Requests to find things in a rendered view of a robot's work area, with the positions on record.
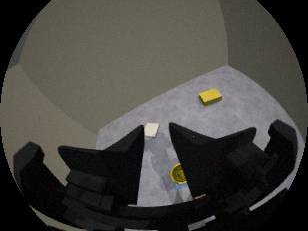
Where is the olive yellow cup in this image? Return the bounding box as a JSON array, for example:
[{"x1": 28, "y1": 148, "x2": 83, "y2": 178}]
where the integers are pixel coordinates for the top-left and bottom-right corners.
[{"x1": 170, "y1": 163, "x2": 187, "y2": 184}]

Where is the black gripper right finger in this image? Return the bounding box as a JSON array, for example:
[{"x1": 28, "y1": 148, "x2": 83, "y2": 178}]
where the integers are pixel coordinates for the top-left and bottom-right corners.
[{"x1": 169, "y1": 123, "x2": 256, "y2": 199}]

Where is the beige flat block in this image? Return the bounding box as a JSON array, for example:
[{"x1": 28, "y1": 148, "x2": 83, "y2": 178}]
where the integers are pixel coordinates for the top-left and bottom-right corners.
[{"x1": 145, "y1": 123, "x2": 159, "y2": 138}]

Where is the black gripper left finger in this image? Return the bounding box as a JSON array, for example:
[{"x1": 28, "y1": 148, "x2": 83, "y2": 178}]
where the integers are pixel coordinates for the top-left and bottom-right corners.
[{"x1": 57, "y1": 126, "x2": 145, "y2": 205}]

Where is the yellow flat block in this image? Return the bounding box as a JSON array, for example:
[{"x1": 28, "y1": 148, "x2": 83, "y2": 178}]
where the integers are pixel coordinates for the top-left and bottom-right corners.
[{"x1": 199, "y1": 88, "x2": 222, "y2": 106}]

